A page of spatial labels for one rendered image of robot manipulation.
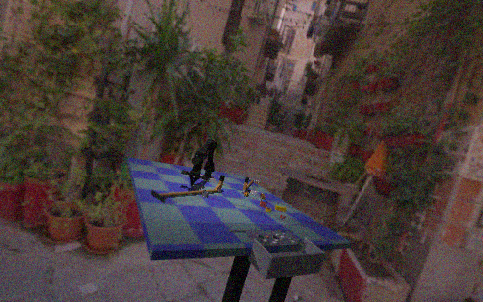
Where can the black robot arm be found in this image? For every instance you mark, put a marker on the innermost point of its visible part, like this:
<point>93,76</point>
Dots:
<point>201,154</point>

